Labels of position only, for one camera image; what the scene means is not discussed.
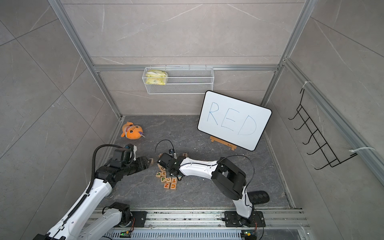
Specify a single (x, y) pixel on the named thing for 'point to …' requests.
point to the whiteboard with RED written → (234, 121)
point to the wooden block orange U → (173, 186)
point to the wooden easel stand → (222, 142)
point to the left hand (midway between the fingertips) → (146, 160)
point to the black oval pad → (257, 197)
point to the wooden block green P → (163, 179)
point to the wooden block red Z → (166, 185)
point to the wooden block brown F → (185, 154)
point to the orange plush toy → (132, 131)
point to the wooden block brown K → (163, 173)
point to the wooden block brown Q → (169, 180)
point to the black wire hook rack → (332, 160)
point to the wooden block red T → (174, 180)
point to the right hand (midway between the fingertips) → (173, 170)
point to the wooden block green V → (158, 174)
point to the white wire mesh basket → (178, 80)
